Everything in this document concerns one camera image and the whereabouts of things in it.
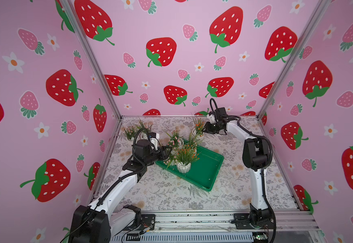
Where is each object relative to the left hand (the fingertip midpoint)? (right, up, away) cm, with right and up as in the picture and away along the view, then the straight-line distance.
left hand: (170, 148), depth 81 cm
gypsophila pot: (-27, +9, +15) cm, 32 cm away
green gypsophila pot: (+13, +3, +8) cm, 16 cm away
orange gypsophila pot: (+17, +10, +16) cm, 25 cm away
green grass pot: (+8, -5, +3) cm, 10 cm away
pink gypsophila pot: (+3, +3, +7) cm, 8 cm away
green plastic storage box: (+20, -15, +10) cm, 27 cm away
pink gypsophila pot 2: (0, -7, +4) cm, 8 cm away
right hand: (+19, +10, +21) cm, 29 cm away
